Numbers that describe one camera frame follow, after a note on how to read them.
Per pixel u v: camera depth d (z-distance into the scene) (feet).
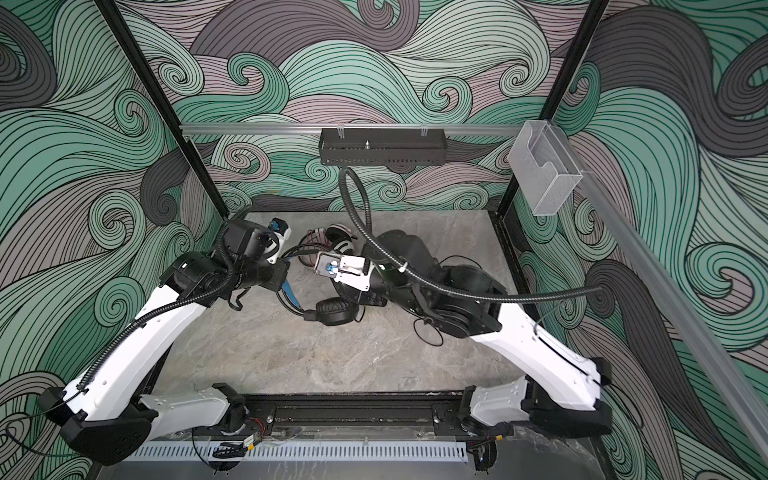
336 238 3.32
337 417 2.44
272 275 1.98
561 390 1.16
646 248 1.91
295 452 2.29
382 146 3.11
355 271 1.36
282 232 2.01
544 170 2.62
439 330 1.19
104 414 1.24
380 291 1.54
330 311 2.04
